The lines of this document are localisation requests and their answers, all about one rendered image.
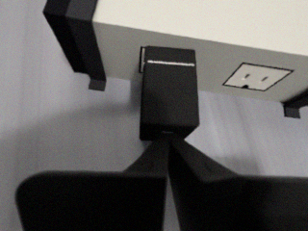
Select black charger with brass prongs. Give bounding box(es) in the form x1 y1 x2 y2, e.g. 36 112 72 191
140 45 200 141

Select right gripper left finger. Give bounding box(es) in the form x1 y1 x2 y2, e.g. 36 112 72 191
14 133 169 231

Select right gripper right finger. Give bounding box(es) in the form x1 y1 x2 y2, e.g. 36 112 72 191
167 133 308 231

